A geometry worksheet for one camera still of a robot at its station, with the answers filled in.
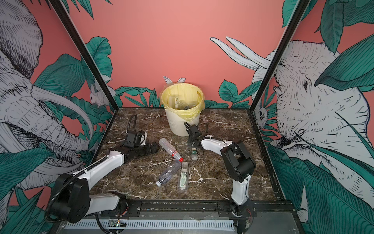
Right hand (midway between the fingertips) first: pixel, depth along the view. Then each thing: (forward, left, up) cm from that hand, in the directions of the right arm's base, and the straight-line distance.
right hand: (191, 140), depth 97 cm
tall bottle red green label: (+23, +13, +14) cm, 30 cm away
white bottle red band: (-7, +13, 0) cm, 15 cm away
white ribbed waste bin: (+6, +10, +7) cm, 13 cm away
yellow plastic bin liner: (+28, +3, +19) cm, 34 cm away
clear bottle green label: (-26, +4, +1) cm, 26 cm away
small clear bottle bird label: (-10, -2, -1) cm, 10 cm away
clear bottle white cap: (-20, +13, -4) cm, 24 cm away
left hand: (-8, +22, +6) cm, 24 cm away
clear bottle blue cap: (+22, +6, +12) cm, 26 cm away
